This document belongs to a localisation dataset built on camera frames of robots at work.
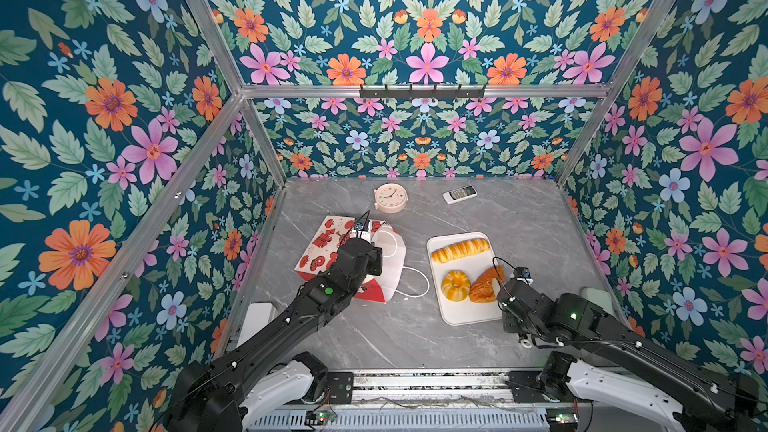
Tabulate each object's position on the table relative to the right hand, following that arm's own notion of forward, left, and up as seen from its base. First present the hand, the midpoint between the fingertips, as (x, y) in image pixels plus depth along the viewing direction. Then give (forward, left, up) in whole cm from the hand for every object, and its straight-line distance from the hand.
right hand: (503, 316), depth 75 cm
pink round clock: (+47, +31, -7) cm, 57 cm away
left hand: (+17, +32, +11) cm, 38 cm away
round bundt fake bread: (+12, +10, -8) cm, 18 cm away
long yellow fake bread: (+24, +9, -7) cm, 26 cm away
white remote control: (+50, +5, -9) cm, 51 cm away
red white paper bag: (+24, +51, +1) cm, 56 cm away
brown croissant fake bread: (+10, +2, -6) cm, 12 cm away
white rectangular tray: (+18, +5, -6) cm, 19 cm away
